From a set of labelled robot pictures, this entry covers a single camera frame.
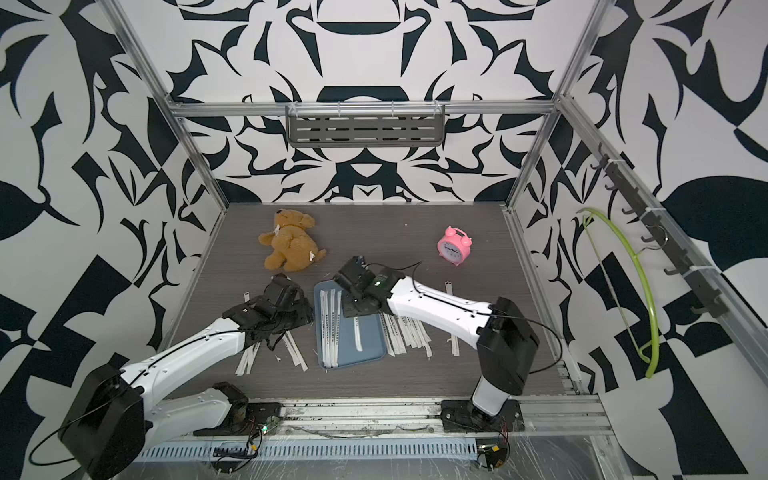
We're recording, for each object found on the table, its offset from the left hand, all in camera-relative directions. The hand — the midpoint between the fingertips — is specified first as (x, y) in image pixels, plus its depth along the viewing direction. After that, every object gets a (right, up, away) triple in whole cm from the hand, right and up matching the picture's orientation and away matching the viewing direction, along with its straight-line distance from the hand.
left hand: (307, 306), depth 86 cm
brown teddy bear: (-6, +16, +8) cm, 19 cm away
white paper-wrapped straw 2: (+7, -7, +3) cm, 11 cm away
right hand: (+13, +3, -4) cm, 14 cm away
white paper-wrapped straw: (+5, -7, +3) cm, 9 cm away
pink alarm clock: (+45, +17, +11) cm, 49 cm away
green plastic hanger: (+74, -2, -25) cm, 78 cm away
